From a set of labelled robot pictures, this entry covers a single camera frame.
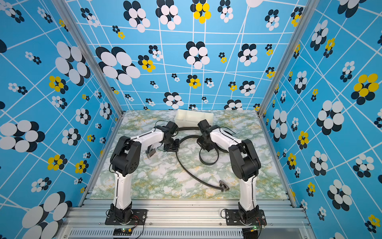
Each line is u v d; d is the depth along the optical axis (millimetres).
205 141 808
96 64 914
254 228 704
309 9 684
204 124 788
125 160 546
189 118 1180
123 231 722
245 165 517
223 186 823
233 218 722
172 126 828
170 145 852
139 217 730
